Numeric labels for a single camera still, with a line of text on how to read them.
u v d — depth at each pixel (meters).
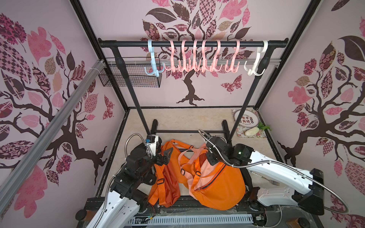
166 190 0.74
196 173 0.73
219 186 0.74
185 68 0.54
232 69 0.54
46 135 0.52
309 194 0.39
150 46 0.47
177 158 0.85
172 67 0.54
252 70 0.54
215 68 0.54
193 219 0.70
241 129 1.06
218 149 0.53
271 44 0.47
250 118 1.11
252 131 1.00
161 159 0.61
